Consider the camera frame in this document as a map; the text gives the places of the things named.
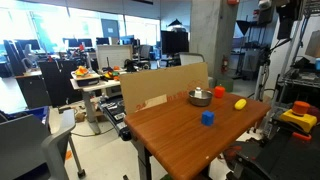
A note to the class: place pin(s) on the blue block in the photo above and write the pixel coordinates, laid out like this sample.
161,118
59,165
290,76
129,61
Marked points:
207,118

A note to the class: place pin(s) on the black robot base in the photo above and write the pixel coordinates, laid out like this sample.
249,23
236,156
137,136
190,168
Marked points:
276,156

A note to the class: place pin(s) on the cardboard sheet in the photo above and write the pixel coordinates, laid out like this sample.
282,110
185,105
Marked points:
156,87

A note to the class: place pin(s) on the white salt shaker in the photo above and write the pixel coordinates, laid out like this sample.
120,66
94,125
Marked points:
198,92

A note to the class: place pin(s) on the metal bowl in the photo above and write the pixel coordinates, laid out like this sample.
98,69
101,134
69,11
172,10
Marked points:
200,98

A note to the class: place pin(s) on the black monitor on stand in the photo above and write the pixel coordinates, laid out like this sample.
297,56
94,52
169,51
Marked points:
174,42

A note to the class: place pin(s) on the black control box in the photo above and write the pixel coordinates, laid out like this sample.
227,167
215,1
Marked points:
115,115

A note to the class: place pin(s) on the white board panel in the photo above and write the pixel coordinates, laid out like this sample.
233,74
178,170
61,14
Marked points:
114,55

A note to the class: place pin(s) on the orange bell pepper toy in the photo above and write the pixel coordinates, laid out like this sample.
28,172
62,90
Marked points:
219,91

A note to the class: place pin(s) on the green stool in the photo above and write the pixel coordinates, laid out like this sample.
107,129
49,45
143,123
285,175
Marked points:
225,84

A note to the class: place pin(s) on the red fire extinguisher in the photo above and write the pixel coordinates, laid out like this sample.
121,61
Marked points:
225,64

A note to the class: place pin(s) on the white side table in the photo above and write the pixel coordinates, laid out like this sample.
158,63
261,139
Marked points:
90,96

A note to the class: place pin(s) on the tray of toy food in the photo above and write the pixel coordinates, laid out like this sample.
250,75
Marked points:
84,75

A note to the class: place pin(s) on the yellow lemon toy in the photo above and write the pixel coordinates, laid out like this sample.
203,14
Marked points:
240,104

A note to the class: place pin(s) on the black studio light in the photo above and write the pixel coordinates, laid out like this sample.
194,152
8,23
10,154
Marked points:
244,26

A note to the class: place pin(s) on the black office desk cabinet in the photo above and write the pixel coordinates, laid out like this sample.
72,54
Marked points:
50,83

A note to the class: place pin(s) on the blue plastic bin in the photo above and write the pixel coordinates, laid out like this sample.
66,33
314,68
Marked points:
35,113

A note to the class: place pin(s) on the yellow emergency stop box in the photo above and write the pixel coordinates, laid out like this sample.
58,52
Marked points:
297,118

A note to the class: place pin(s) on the grey office chair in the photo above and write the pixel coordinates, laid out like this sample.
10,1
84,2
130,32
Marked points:
31,146

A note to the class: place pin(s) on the camera tripod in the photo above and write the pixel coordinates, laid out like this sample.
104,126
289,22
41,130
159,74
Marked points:
263,71

